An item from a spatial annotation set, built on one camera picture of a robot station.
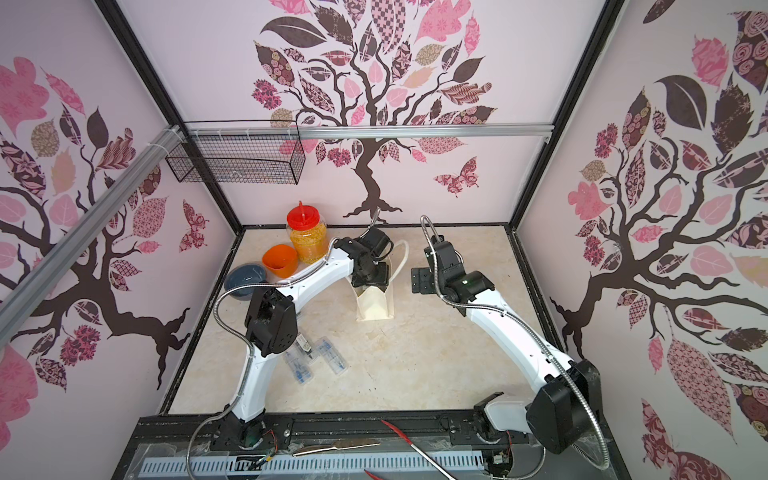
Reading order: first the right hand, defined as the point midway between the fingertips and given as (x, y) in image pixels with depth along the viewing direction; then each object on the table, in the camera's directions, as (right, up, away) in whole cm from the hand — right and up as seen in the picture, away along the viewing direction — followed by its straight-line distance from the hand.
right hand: (430, 271), depth 81 cm
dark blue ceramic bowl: (-62, -2, +19) cm, 65 cm away
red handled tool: (-6, -41, -11) cm, 43 cm away
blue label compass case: (-37, -28, +2) cm, 46 cm away
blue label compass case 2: (-28, -25, +4) cm, 38 cm away
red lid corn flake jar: (-39, +12, +17) cm, 44 cm away
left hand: (-15, -5, +12) cm, 20 cm away
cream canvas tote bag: (-16, -11, +11) cm, 22 cm away
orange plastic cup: (-53, +3, +29) cm, 60 cm away
